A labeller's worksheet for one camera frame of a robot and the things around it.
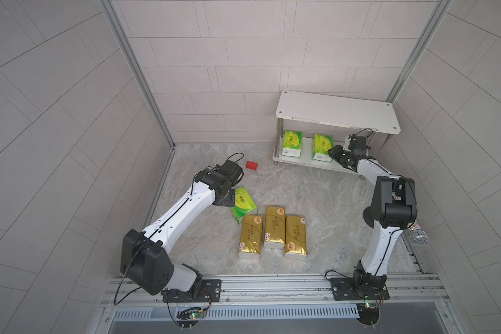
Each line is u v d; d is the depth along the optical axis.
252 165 1.08
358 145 0.79
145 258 0.39
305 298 0.71
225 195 0.60
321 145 0.99
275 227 0.80
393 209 0.53
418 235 0.65
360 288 0.65
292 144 0.99
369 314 0.67
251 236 0.77
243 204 0.87
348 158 0.76
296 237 0.77
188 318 0.65
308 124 0.81
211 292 0.71
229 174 0.61
